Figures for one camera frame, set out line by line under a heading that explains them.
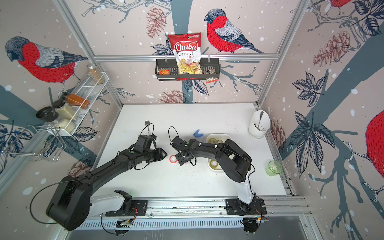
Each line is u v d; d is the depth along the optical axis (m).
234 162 0.49
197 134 1.01
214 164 0.88
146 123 1.08
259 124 0.97
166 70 0.93
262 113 0.95
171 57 0.90
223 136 0.96
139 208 0.73
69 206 0.40
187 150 0.65
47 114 0.58
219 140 0.98
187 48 0.81
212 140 0.95
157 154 0.76
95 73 0.85
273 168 0.86
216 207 0.75
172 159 0.91
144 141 0.68
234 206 0.73
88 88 0.87
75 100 0.72
